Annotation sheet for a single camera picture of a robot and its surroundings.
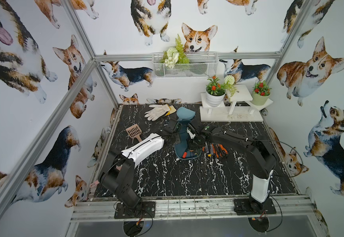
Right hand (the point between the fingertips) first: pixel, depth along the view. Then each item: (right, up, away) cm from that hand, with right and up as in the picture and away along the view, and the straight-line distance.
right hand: (187, 146), depth 88 cm
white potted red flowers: (+16, +32, -1) cm, 36 cm away
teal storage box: (-3, -1, +3) cm, 5 cm away
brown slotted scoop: (-37, +7, +17) cm, 42 cm away
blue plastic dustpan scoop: (-1, +20, +30) cm, 36 cm away
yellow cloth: (-11, +23, +29) cm, 39 cm away
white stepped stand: (+42, +26, +32) cm, 59 cm away
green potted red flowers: (+46, +32, +4) cm, 56 cm away
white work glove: (-23, +22, +26) cm, 41 cm away
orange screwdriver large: (+17, -4, +4) cm, 18 cm away
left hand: (-7, +6, +1) cm, 9 cm away
